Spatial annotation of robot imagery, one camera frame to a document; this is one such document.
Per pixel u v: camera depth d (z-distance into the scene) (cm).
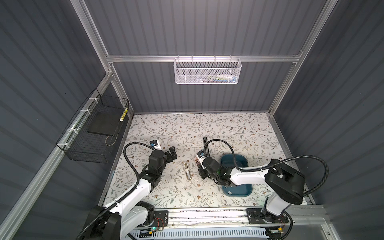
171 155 77
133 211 58
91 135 72
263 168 50
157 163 63
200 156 77
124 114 82
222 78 92
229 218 75
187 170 88
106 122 77
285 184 46
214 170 67
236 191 83
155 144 73
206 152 96
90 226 38
